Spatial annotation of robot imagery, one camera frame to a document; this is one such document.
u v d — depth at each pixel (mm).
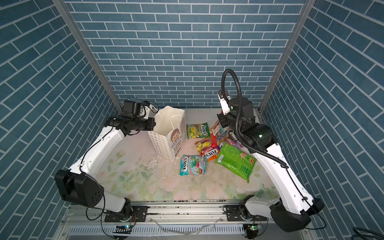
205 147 961
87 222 748
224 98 495
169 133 739
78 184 403
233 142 987
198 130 1046
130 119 561
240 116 418
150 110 731
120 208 620
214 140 700
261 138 402
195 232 697
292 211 385
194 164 867
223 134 698
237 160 875
